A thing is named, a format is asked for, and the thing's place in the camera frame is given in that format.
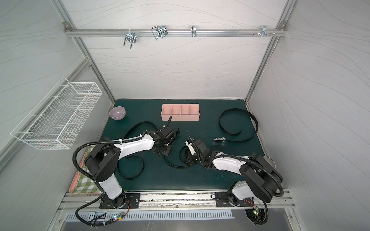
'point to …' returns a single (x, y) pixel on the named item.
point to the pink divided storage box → (180, 112)
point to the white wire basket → (55, 121)
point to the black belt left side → (142, 162)
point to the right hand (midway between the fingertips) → (187, 156)
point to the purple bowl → (117, 113)
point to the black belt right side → (224, 138)
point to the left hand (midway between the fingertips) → (166, 151)
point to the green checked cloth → (83, 184)
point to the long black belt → (180, 157)
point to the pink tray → (75, 178)
